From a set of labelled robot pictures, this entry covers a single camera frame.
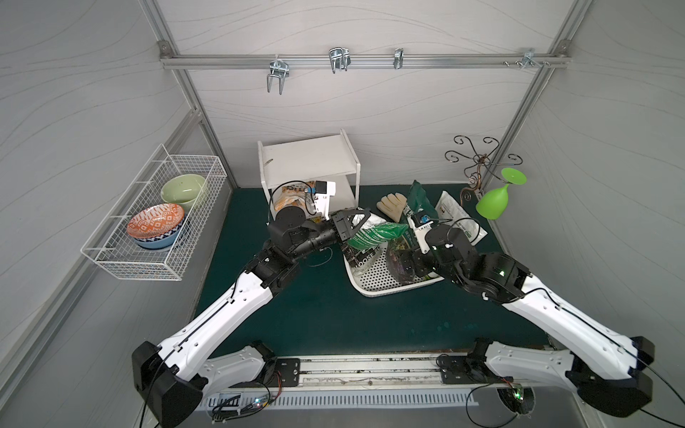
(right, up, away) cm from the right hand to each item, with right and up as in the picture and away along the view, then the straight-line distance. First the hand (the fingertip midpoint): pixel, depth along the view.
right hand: (413, 243), depth 69 cm
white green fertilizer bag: (+15, +8, +15) cm, 23 cm away
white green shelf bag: (-11, +4, -6) cm, 13 cm away
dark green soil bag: (+3, +12, +8) cm, 14 cm away
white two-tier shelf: (-24, +26, +15) cm, 38 cm away
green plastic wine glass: (+31, +11, +17) cm, 37 cm away
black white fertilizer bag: (-15, -7, +19) cm, 25 cm away
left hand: (-12, +8, -10) cm, 17 cm away
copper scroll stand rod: (+21, +20, +11) cm, 31 cm away
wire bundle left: (-49, -43, -1) cm, 65 cm away
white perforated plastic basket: (-8, -16, +23) cm, 29 cm away
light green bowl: (-63, +14, +4) cm, 65 cm away
